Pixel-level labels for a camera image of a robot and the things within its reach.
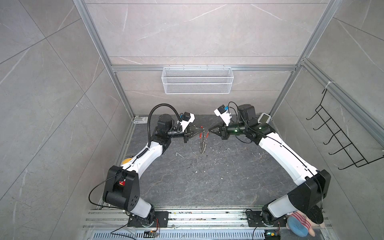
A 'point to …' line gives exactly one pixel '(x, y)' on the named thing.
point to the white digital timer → (264, 118)
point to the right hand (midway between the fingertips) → (210, 128)
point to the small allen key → (176, 153)
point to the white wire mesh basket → (197, 80)
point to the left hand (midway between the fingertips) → (202, 127)
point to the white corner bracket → (140, 120)
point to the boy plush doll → (299, 223)
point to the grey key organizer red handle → (203, 141)
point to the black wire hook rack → (357, 159)
